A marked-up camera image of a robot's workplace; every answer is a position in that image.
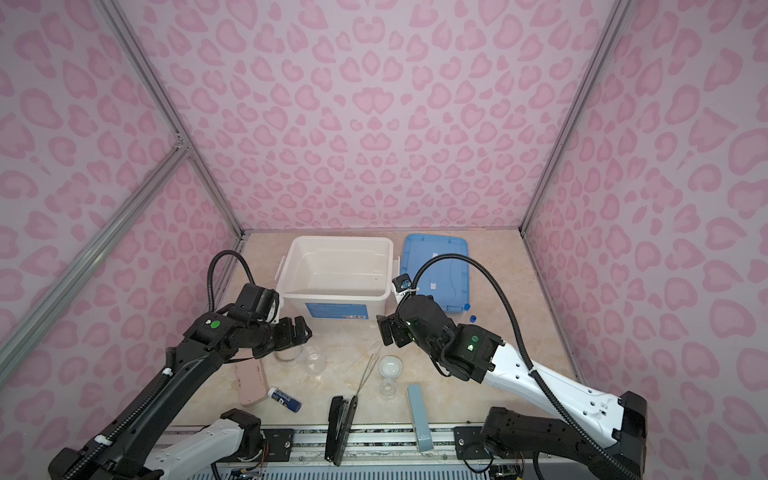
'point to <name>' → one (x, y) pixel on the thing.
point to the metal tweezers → (367, 372)
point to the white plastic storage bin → (337, 277)
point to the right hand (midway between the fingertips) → (393, 310)
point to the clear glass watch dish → (390, 366)
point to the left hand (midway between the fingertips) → (299, 333)
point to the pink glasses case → (250, 377)
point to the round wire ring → (288, 354)
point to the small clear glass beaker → (388, 389)
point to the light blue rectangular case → (419, 417)
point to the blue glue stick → (284, 399)
